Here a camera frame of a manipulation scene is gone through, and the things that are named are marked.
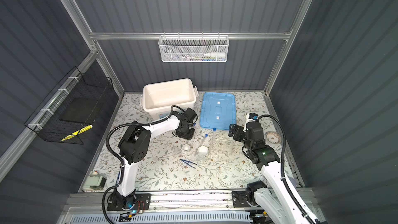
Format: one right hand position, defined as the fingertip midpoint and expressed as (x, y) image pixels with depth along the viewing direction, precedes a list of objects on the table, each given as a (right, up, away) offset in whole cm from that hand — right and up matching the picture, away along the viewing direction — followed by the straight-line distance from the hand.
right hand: (239, 128), depth 78 cm
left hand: (-27, -8, +18) cm, 33 cm away
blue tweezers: (-27, -21, +8) cm, 35 cm away
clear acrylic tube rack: (-7, -13, +15) cm, 21 cm away
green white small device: (-72, -26, -2) cm, 77 cm away
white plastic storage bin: (-49, +17, +31) cm, 61 cm away
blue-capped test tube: (-17, -10, +16) cm, 26 cm away
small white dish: (-28, -14, +13) cm, 34 cm away
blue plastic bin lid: (-7, +8, +31) cm, 33 cm away
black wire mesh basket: (-82, +7, -7) cm, 82 cm away
